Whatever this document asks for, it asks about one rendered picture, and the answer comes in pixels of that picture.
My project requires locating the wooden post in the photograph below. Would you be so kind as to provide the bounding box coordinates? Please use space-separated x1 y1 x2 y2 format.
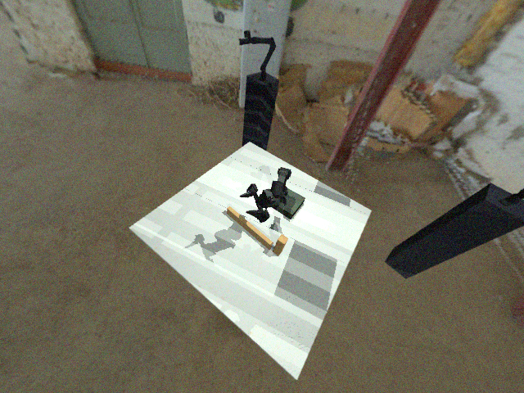
273 235 288 256

